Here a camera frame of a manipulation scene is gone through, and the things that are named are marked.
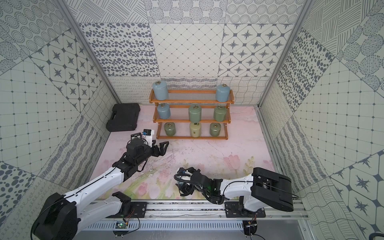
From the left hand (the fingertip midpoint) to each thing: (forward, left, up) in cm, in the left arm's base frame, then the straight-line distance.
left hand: (165, 142), depth 81 cm
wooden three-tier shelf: (+20, -7, +13) cm, 25 cm away
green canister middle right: (+18, -31, +5) cm, 36 cm away
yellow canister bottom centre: (+15, -16, -7) cm, 23 cm away
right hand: (-15, -10, -12) cm, 21 cm away
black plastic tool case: (+28, +38, -12) cm, 49 cm away
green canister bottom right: (+15, -29, -7) cm, 33 cm away
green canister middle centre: (+17, -16, +8) cm, 24 cm away
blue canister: (+19, +3, +7) cm, 20 cm away
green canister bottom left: (+15, +1, -7) cm, 16 cm away
